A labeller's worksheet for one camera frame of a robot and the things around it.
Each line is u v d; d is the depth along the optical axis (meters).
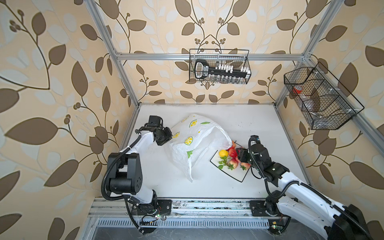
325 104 0.72
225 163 0.88
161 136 0.77
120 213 0.74
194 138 0.80
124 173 0.44
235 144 0.96
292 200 0.60
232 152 0.89
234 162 0.85
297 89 0.87
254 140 0.71
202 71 0.85
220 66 0.82
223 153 0.89
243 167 0.84
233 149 0.91
